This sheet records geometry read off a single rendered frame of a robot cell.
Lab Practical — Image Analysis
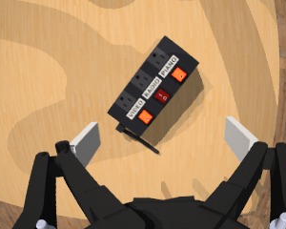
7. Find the black power strip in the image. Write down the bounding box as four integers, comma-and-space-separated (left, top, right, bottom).
107, 35, 199, 154

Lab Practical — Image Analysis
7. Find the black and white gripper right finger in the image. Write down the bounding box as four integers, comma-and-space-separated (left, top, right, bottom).
182, 116, 286, 229

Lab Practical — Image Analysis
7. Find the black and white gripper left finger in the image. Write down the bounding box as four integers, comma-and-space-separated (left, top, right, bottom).
12, 122, 146, 229

